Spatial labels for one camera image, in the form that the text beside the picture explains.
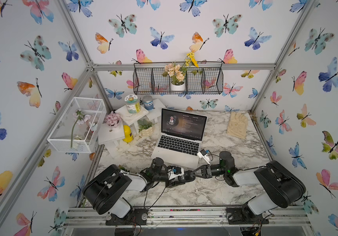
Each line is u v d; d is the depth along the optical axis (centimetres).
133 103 84
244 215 66
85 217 75
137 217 74
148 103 96
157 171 71
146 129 97
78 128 75
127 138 96
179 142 101
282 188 45
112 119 81
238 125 111
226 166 71
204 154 77
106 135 86
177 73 81
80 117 75
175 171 71
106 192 45
